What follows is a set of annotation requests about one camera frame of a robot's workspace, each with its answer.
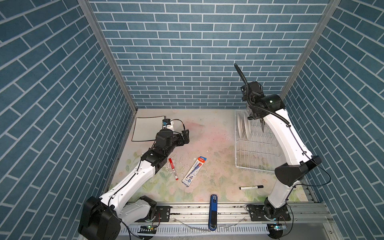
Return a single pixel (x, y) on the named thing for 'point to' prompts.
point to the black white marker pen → (258, 186)
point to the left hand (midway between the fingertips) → (183, 131)
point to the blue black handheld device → (213, 212)
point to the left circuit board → (147, 229)
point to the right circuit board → (278, 227)
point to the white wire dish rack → (256, 149)
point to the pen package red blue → (193, 171)
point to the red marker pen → (173, 169)
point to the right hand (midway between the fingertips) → (259, 103)
